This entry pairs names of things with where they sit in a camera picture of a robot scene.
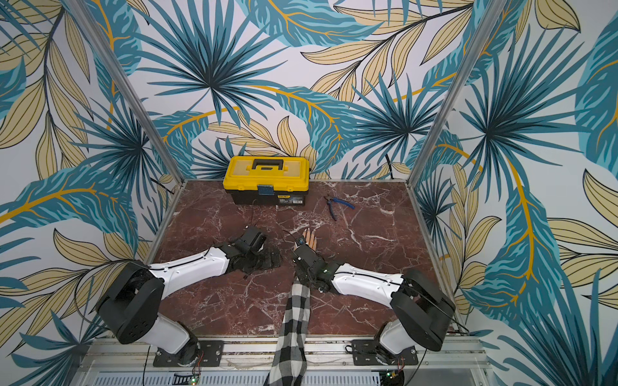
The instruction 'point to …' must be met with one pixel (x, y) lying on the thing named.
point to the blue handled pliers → (330, 202)
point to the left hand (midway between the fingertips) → (272, 264)
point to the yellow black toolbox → (266, 180)
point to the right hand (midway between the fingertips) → (304, 263)
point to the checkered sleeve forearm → (290, 361)
